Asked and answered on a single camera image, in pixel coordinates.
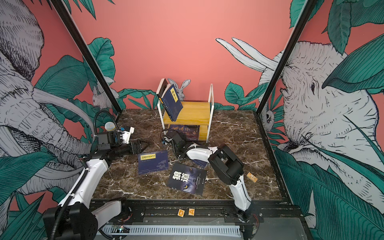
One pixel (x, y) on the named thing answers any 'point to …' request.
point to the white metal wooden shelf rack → (193, 113)
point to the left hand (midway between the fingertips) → (143, 142)
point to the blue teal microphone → (110, 126)
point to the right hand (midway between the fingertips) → (179, 130)
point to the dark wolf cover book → (187, 178)
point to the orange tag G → (181, 212)
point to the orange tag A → (191, 211)
